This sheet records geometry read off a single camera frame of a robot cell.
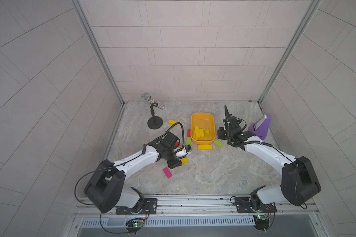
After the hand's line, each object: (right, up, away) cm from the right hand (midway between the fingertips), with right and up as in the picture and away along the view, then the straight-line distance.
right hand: (218, 130), depth 89 cm
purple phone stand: (+26, +2, 0) cm, 26 cm away
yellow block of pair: (-21, -17, -2) cm, 27 cm away
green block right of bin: (+1, -8, +3) cm, 9 cm away
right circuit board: (+16, -41, -20) cm, 48 cm away
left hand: (-23, -15, -4) cm, 28 cm away
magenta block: (-30, -23, -7) cm, 39 cm away
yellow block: (-9, -3, +8) cm, 12 cm away
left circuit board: (-43, -40, -24) cm, 64 cm away
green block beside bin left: (-18, -7, +5) cm, 20 cm away
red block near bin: (-18, -2, +5) cm, 19 cm away
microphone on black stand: (-42, +4, +13) cm, 45 cm away
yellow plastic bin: (-6, +5, +17) cm, 18 cm away
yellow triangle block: (-6, -2, +8) cm, 9 cm away
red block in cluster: (-24, -4, -20) cm, 32 cm away
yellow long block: (-13, -2, +8) cm, 15 cm away
